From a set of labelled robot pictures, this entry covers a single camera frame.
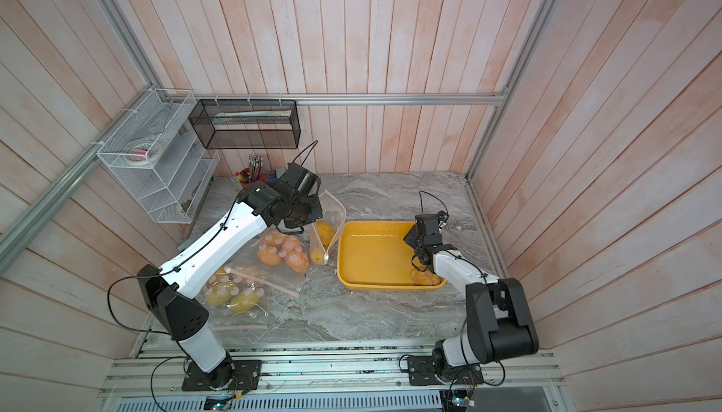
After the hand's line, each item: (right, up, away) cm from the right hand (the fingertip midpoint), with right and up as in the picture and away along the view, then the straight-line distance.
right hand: (416, 232), depth 94 cm
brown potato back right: (+1, -13, -9) cm, 16 cm away
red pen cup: (-64, +17, +12) cm, 67 cm away
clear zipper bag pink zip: (-57, -20, -12) cm, 61 cm away
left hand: (-32, +6, -16) cm, 36 cm away
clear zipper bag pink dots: (-31, +2, -1) cm, 31 cm away
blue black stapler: (-57, +22, +24) cm, 65 cm away
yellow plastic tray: (-14, -9, +7) cm, 18 cm away
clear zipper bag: (-48, -9, -4) cm, 49 cm away
